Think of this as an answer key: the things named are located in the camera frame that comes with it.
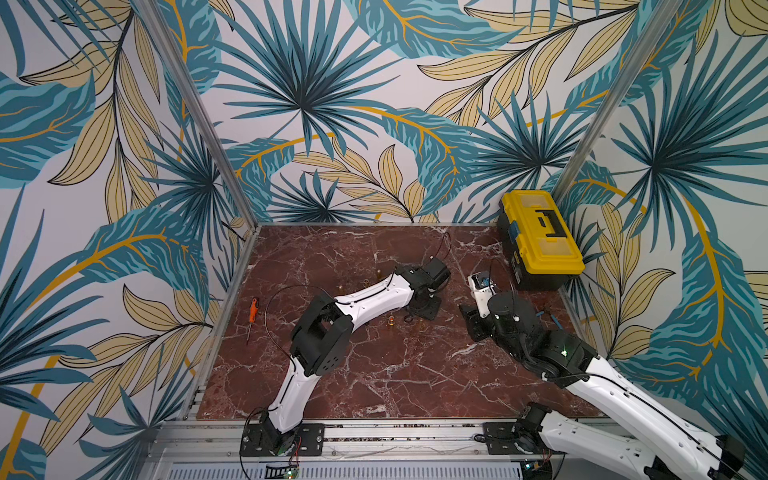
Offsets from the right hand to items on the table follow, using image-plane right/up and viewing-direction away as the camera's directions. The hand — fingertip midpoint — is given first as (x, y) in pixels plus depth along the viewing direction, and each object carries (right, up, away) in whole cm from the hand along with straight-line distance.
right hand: (470, 303), depth 72 cm
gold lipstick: (-19, -8, +18) cm, 27 cm away
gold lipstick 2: (-9, -11, +23) cm, 27 cm away
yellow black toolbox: (+28, +15, +21) cm, 38 cm away
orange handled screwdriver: (-62, -7, +21) cm, 66 cm away
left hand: (-8, -6, +17) cm, 20 cm away
